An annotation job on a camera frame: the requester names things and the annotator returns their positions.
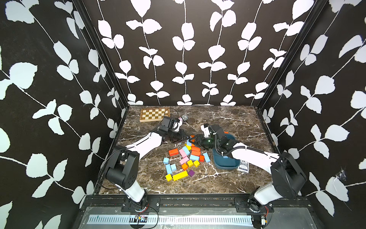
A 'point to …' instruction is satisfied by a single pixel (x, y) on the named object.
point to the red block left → (173, 152)
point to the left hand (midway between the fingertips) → (190, 135)
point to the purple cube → (191, 173)
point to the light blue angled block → (187, 151)
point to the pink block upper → (182, 153)
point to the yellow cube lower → (196, 163)
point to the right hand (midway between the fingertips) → (189, 140)
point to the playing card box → (244, 166)
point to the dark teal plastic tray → (224, 162)
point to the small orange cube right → (226, 132)
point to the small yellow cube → (168, 177)
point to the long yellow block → (180, 175)
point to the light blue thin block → (188, 143)
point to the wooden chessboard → (153, 114)
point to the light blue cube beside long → (173, 166)
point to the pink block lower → (184, 160)
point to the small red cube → (201, 158)
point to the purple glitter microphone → (185, 117)
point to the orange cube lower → (184, 166)
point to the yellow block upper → (189, 147)
